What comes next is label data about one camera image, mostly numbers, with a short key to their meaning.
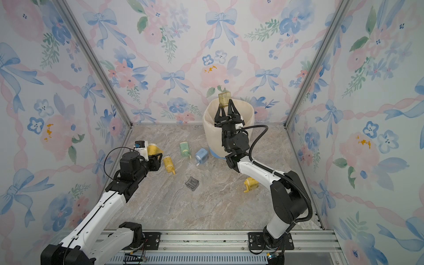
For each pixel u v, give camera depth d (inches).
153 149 29.8
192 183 36.3
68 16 27.8
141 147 26.8
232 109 26.5
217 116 26.6
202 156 37.5
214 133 30.9
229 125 25.7
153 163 27.8
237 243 29.7
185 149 38.5
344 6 26.8
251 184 33.3
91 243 17.0
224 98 26.1
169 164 35.8
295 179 18.6
